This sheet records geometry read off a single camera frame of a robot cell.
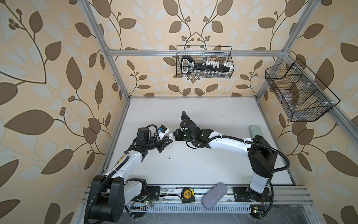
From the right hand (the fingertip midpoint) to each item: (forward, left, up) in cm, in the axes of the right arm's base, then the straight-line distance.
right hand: (172, 135), depth 82 cm
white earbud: (-9, +3, -14) cm, 17 cm away
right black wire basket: (+9, -71, +20) cm, 74 cm away
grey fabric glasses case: (-31, -21, -11) cm, 39 cm away
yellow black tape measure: (-30, -8, -11) cm, 33 cm away
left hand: (-1, +1, -2) cm, 3 cm away
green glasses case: (+9, -59, -13) cm, 61 cm away
